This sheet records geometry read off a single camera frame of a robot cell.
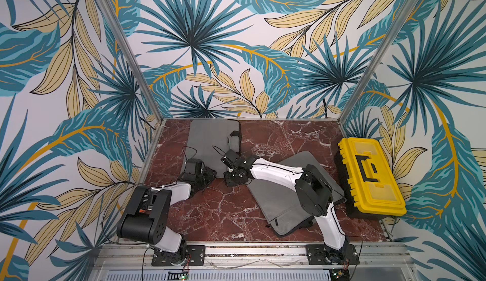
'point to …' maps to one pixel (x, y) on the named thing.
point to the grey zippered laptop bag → (211, 140)
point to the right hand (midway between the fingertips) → (228, 181)
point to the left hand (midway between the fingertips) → (215, 174)
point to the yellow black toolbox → (368, 183)
